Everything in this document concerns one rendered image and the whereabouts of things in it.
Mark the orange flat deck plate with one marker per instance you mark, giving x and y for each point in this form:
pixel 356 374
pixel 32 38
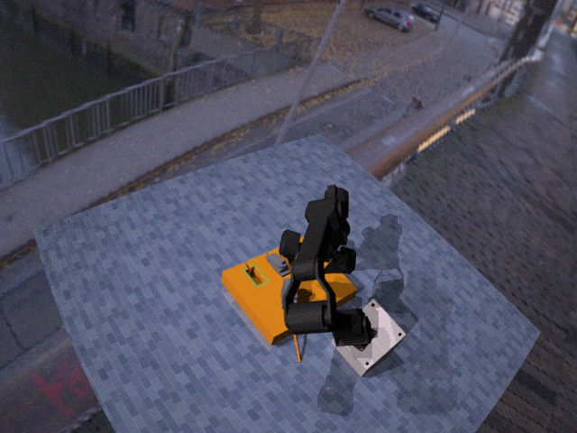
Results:
pixel 256 288

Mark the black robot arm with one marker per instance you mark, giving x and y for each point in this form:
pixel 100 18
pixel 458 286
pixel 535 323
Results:
pixel 327 228

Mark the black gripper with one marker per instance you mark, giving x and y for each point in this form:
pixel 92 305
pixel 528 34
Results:
pixel 342 261

